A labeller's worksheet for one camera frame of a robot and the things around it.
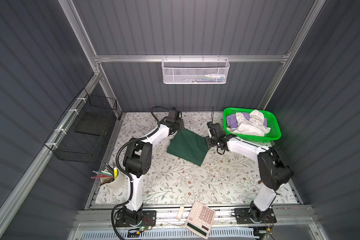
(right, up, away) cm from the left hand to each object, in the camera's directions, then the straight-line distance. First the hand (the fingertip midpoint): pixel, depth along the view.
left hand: (181, 123), depth 100 cm
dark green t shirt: (+5, -15, -1) cm, 16 cm away
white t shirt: (+51, -2, +2) cm, 51 cm away
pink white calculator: (+10, -47, -28) cm, 56 cm away
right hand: (+20, -10, -4) cm, 23 cm away
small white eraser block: (0, -45, -26) cm, 52 cm away
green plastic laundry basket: (+65, +1, +5) cm, 65 cm away
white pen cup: (-37, -30, -19) cm, 51 cm away
